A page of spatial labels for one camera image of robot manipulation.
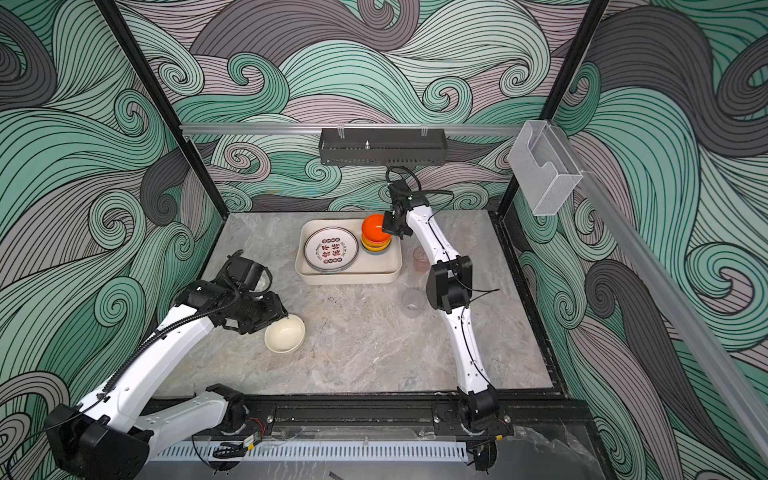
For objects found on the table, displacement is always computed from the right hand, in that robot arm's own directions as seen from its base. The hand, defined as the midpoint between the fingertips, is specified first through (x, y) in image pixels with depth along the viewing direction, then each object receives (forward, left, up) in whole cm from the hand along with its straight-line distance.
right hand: (390, 228), depth 101 cm
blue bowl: (-5, +5, -8) cm, 10 cm away
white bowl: (-35, +31, -7) cm, 48 cm away
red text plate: (-3, +22, -8) cm, 24 cm away
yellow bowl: (-4, +5, -5) cm, 8 cm away
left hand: (-34, +29, +5) cm, 45 cm away
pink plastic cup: (-8, -11, -8) cm, 16 cm away
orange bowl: (-1, +6, +1) cm, 6 cm away
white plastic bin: (-9, +8, -12) cm, 17 cm away
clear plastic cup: (-24, -7, -9) cm, 26 cm away
